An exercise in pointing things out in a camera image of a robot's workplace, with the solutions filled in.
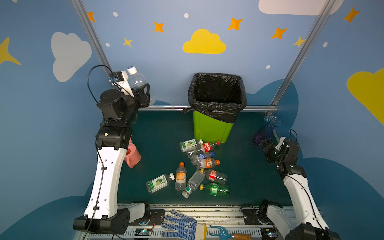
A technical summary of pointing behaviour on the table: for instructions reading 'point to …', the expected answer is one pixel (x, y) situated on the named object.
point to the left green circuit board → (143, 232)
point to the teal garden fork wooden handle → (224, 235)
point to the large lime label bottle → (158, 181)
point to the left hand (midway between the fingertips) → (145, 85)
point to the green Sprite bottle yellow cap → (216, 189)
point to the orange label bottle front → (180, 180)
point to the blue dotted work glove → (188, 228)
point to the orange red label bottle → (208, 163)
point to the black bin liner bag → (220, 96)
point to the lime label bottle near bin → (191, 145)
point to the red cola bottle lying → (206, 147)
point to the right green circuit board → (269, 232)
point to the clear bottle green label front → (195, 180)
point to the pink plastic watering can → (133, 156)
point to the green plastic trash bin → (210, 130)
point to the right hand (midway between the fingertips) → (263, 142)
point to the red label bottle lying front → (213, 175)
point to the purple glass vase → (270, 123)
